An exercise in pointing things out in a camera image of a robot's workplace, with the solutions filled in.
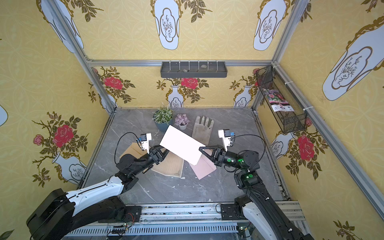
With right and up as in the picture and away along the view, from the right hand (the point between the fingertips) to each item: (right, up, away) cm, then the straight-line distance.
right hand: (200, 156), depth 60 cm
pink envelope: (+3, -13, +30) cm, 33 cm away
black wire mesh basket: (+51, +15, +25) cm, 59 cm away
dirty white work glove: (+3, +6, +46) cm, 47 cm away
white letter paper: (-8, +4, +3) cm, 9 cm away
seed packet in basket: (+40, +24, +17) cm, 50 cm away
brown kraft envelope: (-41, -4, +36) cm, 55 cm away
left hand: (-12, +2, +8) cm, 15 cm away
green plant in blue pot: (-23, +17, +35) cm, 45 cm away
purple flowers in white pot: (-11, +15, +40) cm, 44 cm away
